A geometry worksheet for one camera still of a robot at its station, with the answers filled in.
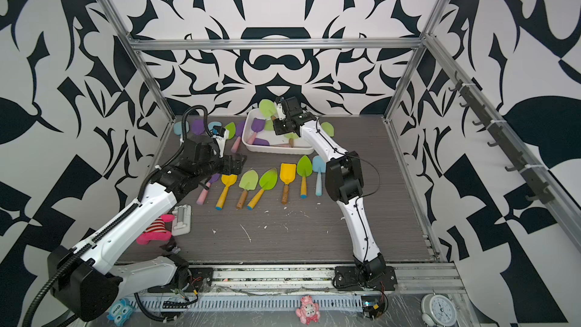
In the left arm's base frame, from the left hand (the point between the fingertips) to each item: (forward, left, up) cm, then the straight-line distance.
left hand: (232, 151), depth 79 cm
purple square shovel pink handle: (+33, +25, -22) cm, 47 cm away
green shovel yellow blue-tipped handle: (+6, -26, -23) cm, 36 cm away
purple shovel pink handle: (+26, +3, -17) cm, 31 cm away
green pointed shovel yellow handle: (0, -10, -23) cm, 25 cm away
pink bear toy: (-45, -24, -19) cm, 54 cm away
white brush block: (-15, +21, -22) cm, 34 cm away
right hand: (+22, -15, -8) cm, 28 cm away
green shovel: (+24, -21, -21) cm, 39 cm away
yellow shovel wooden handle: (+4, -19, -23) cm, 30 cm away
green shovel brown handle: (+31, -11, -9) cm, 34 cm away
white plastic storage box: (+27, -5, -24) cm, 36 cm away
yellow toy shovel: (+1, +7, -23) cm, 24 cm away
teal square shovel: (+33, +36, -23) cm, 54 cm away
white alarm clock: (-46, -61, -19) cm, 79 cm away
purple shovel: (+21, -7, -22) cm, 31 cm away
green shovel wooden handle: (0, -3, -22) cm, 23 cm away
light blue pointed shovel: (+7, -33, -23) cm, 41 cm away
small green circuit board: (-44, -44, -24) cm, 66 cm away
